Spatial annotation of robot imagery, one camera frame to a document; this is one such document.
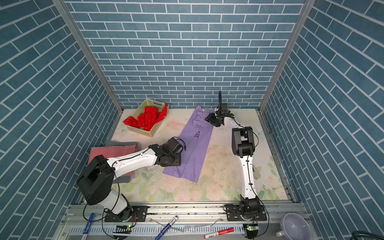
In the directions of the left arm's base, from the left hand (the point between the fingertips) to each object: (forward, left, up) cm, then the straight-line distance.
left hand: (178, 162), depth 88 cm
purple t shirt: (+17, -12, -4) cm, 21 cm away
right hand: (+35, -19, 0) cm, 40 cm away
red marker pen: (-34, -21, -2) cm, 40 cm away
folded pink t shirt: (+6, +40, +2) cm, 41 cm away
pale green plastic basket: (+43, +32, +1) cm, 54 cm away
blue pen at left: (-33, +41, -3) cm, 53 cm away
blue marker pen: (-32, +4, -2) cm, 33 cm away
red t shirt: (+32, +25, +1) cm, 40 cm away
